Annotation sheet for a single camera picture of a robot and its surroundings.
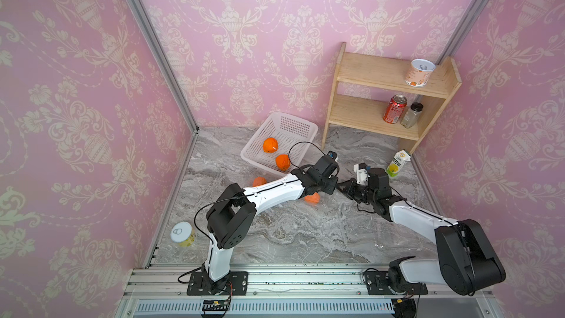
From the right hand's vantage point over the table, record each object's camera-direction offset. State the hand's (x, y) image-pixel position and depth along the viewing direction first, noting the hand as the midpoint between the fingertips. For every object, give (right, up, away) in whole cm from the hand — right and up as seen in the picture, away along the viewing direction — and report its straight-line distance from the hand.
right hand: (337, 184), depth 88 cm
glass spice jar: (+30, +28, -1) cm, 41 cm away
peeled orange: (-28, +16, +18) cm, 37 cm away
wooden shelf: (+16, +31, +11) cm, 36 cm away
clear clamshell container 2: (+15, -20, -5) cm, 25 cm away
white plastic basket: (-17, +21, +29) cm, 39 cm away
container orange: (-10, -6, +1) cm, 12 cm away
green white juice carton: (+28, +8, +7) cm, 30 cm away
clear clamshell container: (-6, -8, +4) cm, 10 cm away
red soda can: (+23, +30, 0) cm, 38 cm away
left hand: (-2, +2, -1) cm, 3 cm away
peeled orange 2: (-22, +9, +12) cm, 27 cm away
